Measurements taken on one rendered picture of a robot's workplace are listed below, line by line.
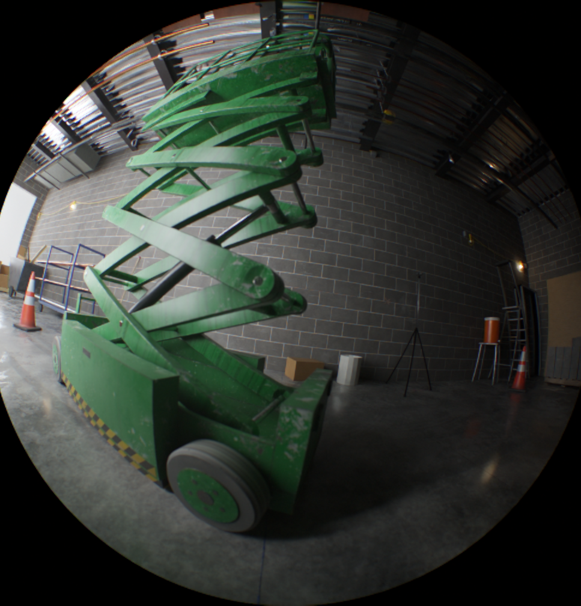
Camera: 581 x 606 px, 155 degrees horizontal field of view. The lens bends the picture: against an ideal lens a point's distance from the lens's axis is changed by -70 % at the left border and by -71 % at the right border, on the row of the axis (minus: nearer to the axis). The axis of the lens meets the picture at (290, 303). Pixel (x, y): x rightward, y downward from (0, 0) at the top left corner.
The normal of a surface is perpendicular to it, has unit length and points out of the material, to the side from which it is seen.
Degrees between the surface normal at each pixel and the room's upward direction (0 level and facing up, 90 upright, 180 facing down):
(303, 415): 90
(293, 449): 90
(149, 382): 90
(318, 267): 90
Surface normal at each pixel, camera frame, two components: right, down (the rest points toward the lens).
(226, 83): -0.14, 0.98
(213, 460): 0.01, -0.78
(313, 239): 0.01, -0.11
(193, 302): -0.26, -0.15
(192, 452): -0.26, -0.80
